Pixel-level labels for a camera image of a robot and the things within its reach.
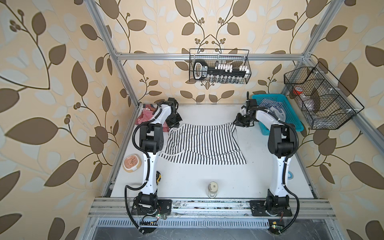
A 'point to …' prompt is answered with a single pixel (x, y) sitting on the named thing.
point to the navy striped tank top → (277, 108)
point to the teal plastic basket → (291, 117)
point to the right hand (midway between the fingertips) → (234, 123)
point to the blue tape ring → (291, 175)
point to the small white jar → (213, 187)
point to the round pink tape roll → (132, 163)
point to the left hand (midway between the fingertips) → (177, 123)
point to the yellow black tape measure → (158, 177)
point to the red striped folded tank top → (146, 112)
